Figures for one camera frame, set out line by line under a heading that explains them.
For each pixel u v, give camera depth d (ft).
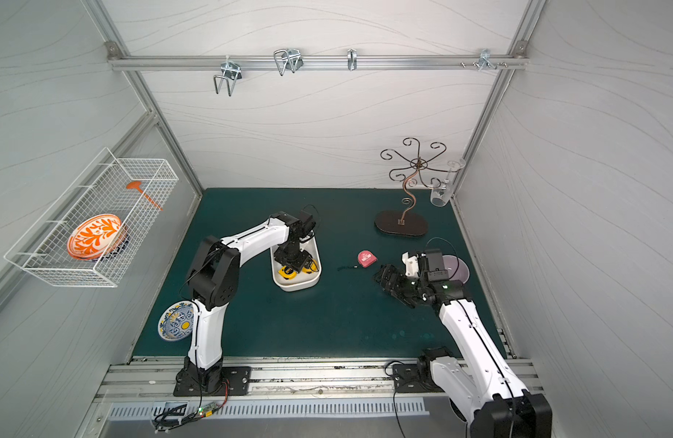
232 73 2.57
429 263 2.04
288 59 2.51
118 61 2.52
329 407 2.31
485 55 2.51
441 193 3.11
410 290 2.21
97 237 2.09
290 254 2.69
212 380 2.14
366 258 3.21
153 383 2.46
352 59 2.58
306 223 2.68
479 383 1.42
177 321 2.73
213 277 1.76
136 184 2.57
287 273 2.97
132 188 2.57
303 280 2.92
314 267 3.06
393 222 3.54
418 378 2.40
